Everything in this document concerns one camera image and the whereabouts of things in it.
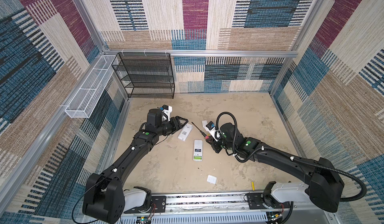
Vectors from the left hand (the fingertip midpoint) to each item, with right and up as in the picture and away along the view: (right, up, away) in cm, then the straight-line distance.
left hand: (186, 120), depth 78 cm
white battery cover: (+13, -31, +3) cm, 34 cm away
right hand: (+12, -11, +2) cm, 16 cm away
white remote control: (-2, -9, +18) cm, 20 cm away
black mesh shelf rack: (-31, +31, +33) cm, 55 cm away
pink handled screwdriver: (+10, -8, +1) cm, 13 cm away
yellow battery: (+35, -34, 0) cm, 48 cm away
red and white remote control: (+6, -18, +11) cm, 22 cm away
